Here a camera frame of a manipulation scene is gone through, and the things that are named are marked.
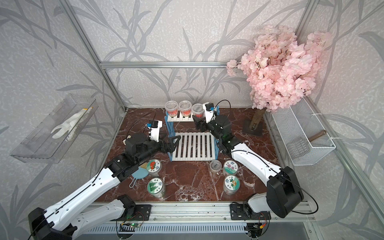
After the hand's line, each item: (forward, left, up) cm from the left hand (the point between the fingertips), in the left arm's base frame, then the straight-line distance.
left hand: (174, 135), depth 70 cm
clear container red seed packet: (+15, +2, +5) cm, 16 cm away
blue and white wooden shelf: (+10, -8, -26) cm, 29 cm away
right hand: (+13, -12, +2) cm, 18 cm away
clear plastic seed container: (+12, -11, +5) cm, 17 cm away
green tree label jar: (-18, +9, -20) cm, 28 cm away
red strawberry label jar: (-7, +13, -20) cm, 25 cm away
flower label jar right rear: (-7, -29, -19) cm, 36 cm away
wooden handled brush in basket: (-4, -61, +5) cm, 61 cm away
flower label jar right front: (-16, -29, -20) cm, 38 cm away
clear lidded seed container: (+14, -5, +5) cm, 16 cm away
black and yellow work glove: (+14, +39, -28) cm, 50 cm away
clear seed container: (-6, -21, -22) cm, 31 cm away
